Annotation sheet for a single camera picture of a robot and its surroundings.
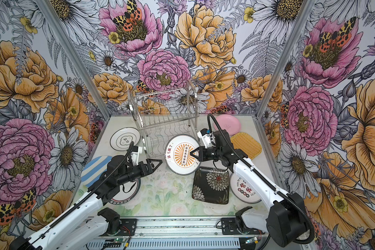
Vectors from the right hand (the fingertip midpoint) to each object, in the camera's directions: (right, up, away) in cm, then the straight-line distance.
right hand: (192, 158), depth 76 cm
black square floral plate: (+10, -17, +11) cm, 22 cm away
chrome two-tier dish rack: (-24, +27, +51) cm, 62 cm away
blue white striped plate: (-59, -9, +18) cm, 62 cm away
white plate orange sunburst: (-7, 0, +3) cm, 8 cm away
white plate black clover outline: (-48, +7, +32) cm, 58 cm away
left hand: (-17, -5, 0) cm, 17 cm away
